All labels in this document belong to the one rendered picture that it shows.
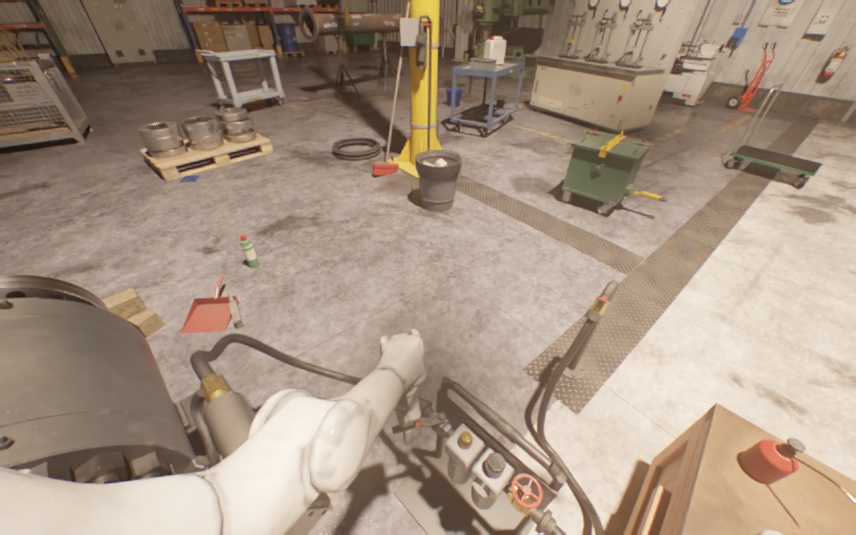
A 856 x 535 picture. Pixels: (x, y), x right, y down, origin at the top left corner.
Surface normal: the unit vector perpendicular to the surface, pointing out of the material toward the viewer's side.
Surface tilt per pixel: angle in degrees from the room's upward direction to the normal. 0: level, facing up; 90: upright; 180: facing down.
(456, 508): 0
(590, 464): 0
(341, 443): 66
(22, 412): 33
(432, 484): 0
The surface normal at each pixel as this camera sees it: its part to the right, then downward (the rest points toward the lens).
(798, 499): 0.01, -0.78
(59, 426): 0.46, -0.88
